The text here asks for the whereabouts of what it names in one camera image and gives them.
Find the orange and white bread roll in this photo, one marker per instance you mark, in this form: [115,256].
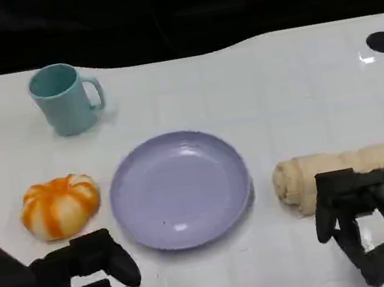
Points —
[59,210]

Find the pale green mug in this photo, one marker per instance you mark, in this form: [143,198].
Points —
[68,109]

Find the beige towel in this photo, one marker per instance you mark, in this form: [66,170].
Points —
[328,165]

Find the lilac plate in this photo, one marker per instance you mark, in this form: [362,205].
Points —
[181,189]

